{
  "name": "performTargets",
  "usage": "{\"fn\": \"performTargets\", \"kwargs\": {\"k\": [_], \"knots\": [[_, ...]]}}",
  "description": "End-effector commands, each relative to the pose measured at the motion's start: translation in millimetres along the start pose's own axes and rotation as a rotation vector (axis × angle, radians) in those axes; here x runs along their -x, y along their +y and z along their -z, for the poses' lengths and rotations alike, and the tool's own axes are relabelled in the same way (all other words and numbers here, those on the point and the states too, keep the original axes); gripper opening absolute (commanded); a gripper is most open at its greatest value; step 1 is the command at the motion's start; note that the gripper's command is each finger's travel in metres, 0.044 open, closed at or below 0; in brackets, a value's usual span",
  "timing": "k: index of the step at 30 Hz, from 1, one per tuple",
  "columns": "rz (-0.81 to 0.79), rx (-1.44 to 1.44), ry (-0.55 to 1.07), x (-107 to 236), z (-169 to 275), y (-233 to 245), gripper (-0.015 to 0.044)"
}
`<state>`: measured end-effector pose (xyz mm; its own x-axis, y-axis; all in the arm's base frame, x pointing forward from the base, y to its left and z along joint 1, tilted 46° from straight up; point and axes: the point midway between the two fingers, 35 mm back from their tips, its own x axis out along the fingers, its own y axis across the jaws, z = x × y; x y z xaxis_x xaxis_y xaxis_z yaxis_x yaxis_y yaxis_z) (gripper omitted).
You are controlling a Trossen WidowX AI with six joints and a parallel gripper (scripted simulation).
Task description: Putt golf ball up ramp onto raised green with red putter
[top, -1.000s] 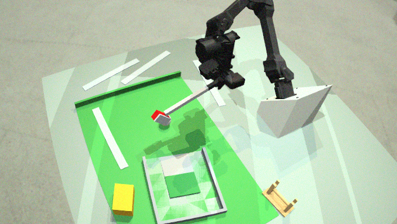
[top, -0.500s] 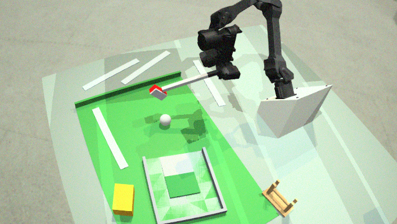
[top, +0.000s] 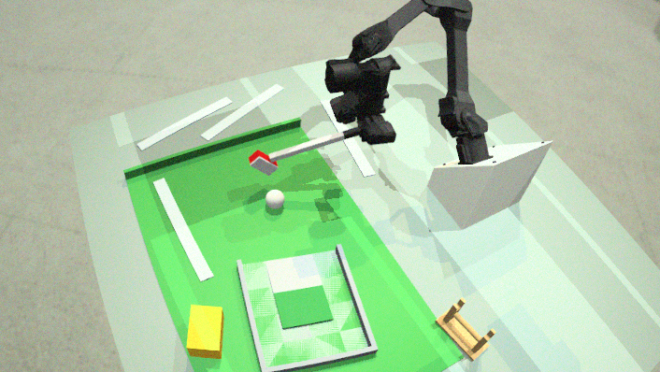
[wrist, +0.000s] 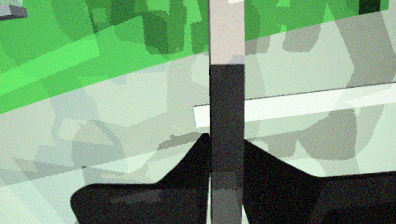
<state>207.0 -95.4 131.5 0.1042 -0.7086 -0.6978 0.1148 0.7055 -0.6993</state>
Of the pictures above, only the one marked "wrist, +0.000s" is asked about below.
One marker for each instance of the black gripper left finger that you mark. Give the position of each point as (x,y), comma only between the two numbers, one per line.
(180,197)

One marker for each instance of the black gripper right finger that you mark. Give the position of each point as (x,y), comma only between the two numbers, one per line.
(274,192)

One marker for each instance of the white flat bar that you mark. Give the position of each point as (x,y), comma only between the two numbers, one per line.
(306,103)

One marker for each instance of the green flat mat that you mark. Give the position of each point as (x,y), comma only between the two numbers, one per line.
(64,45)

